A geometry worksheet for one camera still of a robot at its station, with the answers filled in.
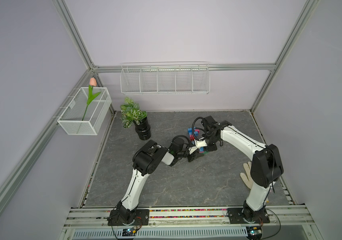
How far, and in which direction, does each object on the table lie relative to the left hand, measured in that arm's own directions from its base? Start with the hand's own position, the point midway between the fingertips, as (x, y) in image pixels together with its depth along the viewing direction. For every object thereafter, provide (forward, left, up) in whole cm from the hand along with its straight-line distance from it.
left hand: (202, 153), depth 95 cm
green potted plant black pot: (+15, +41, +26) cm, 51 cm away
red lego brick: (-1, +8, +20) cm, 21 cm away
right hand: (+3, -2, +8) cm, 9 cm away
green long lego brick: (-2, -1, +3) cm, 4 cm away
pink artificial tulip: (+21, +62, +33) cm, 73 cm away
